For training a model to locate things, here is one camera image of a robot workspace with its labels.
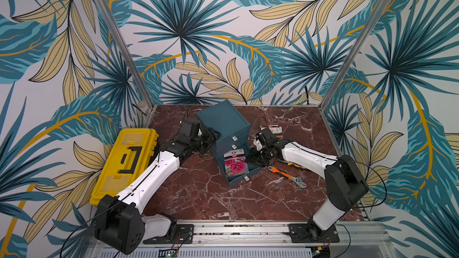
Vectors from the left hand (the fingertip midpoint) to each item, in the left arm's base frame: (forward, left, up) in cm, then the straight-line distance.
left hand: (219, 140), depth 79 cm
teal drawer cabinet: (+2, -11, -2) cm, 11 cm away
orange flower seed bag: (+21, -32, -18) cm, 42 cm away
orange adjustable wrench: (-10, -39, -19) cm, 45 cm away
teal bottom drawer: (-8, -16, -14) cm, 23 cm away
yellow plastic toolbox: (-7, +39, -3) cm, 40 cm away
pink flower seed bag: (-3, -8, -16) cm, 19 cm away
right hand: (-3, -13, -14) cm, 19 cm away
